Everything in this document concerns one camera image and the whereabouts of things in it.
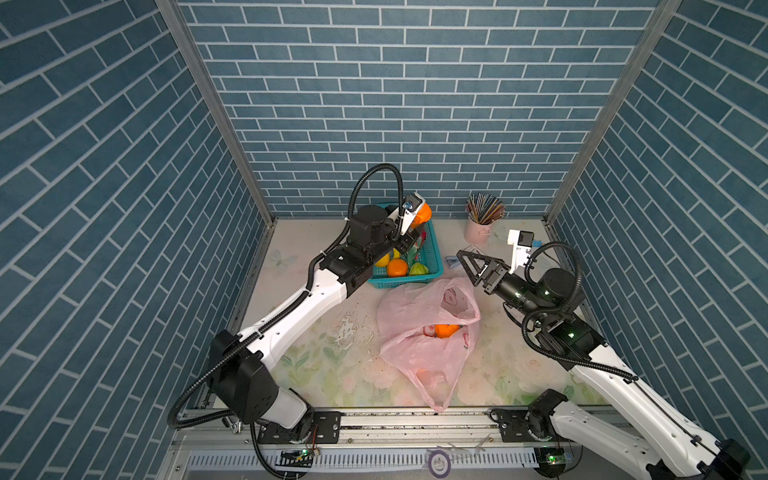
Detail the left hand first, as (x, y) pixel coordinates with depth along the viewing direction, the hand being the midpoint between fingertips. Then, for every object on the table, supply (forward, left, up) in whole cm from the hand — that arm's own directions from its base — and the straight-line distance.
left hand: (414, 214), depth 73 cm
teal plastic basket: (+7, -8, -27) cm, 29 cm away
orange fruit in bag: (-17, -10, -31) cm, 37 cm away
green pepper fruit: (+4, -4, -30) cm, 30 cm away
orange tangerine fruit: (+6, +3, -32) cm, 32 cm away
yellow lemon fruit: (+9, +8, -31) cm, 33 cm away
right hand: (-14, -9, +2) cm, 17 cm away
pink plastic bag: (-14, -7, -35) cm, 38 cm away
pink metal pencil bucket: (+18, -26, -28) cm, 42 cm away
